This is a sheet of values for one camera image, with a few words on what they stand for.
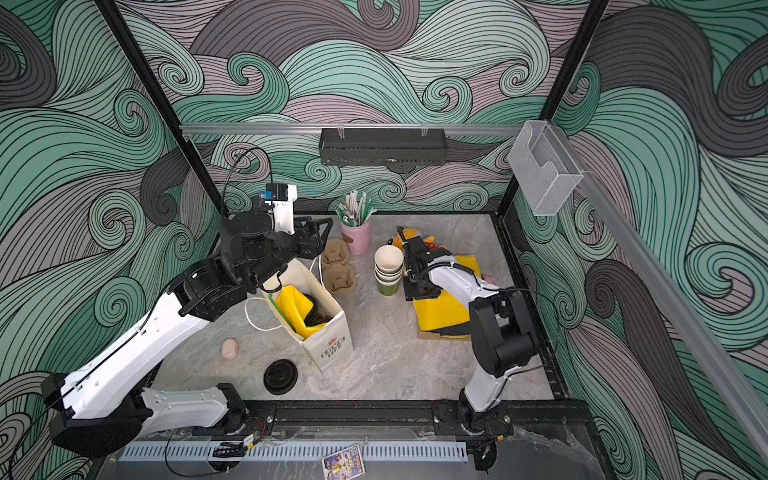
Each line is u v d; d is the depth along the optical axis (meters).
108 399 0.38
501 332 0.46
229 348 0.83
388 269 0.83
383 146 0.95
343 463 0.66
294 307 0.72
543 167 0.79
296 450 0.70
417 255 0.73
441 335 0.84
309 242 0.52
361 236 1.03
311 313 0.79
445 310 0.83
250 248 0.42
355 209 1.01
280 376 0.78
